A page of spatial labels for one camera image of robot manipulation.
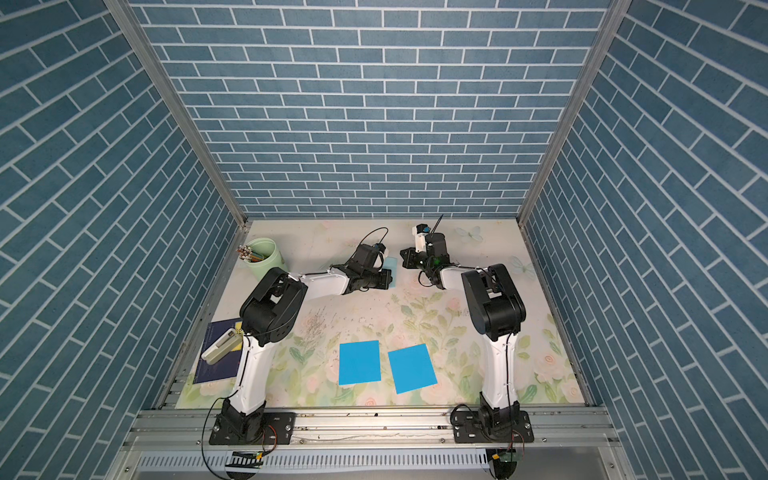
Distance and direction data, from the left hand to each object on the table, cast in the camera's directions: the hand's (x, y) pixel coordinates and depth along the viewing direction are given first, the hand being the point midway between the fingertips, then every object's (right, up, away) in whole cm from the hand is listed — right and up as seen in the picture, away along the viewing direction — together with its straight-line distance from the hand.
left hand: (399, 279), depth 101 cm
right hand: (+2, +9, +1) cm, 10 cm away
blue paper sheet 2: (+4, -23, -17) cm, 29 cm away
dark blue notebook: (-48, -22, -18) cm, 56 cm away
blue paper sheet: (-11, -22, -16) cm, 30 cm away
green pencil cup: (-39, +8, -10) cm, 41 cm away
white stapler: (-50, -17, -17) cm, 55 cm away
